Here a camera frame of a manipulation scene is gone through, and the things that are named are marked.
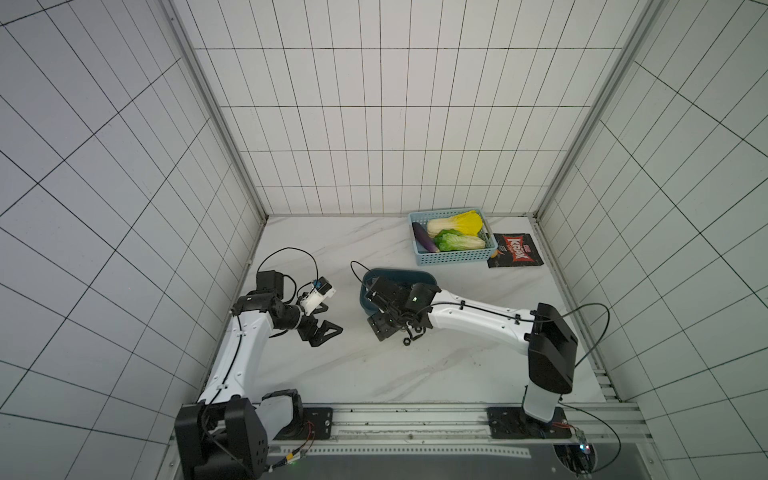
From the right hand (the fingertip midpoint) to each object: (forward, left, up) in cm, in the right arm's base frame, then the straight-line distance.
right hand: (374, 324), depth 81 cm
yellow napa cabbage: (+41, -30, 0) cm, 51 cm away
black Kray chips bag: (+38, -50, -11) cm, 64 cm away
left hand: (-1, +13, +3) cm, 13 cm away
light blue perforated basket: (+27, -15, -4) cm, 31 cm away
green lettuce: (+34, -25, -2) cm, 42 cm away
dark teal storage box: (+20, -8, -6) cm, 22 cm away
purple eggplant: (+38, -15, -7) cm, 42 cm away
